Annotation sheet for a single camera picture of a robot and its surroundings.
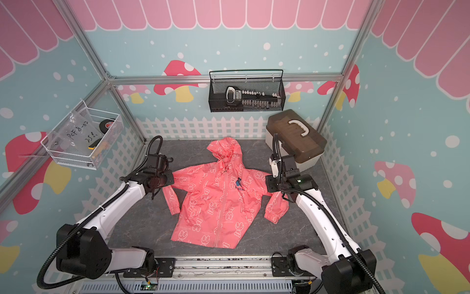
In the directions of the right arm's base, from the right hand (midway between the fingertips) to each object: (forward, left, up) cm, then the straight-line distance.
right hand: (271, 180), depth 80 cm
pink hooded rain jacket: (+1, +24, -18) cm, 30 cm away
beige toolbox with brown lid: (+26, -16, 0) cm, 31 cm away
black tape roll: (+19, +73, +16) cm, 77 cm away
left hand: (+3, +48, -5) cm, 48 cm away
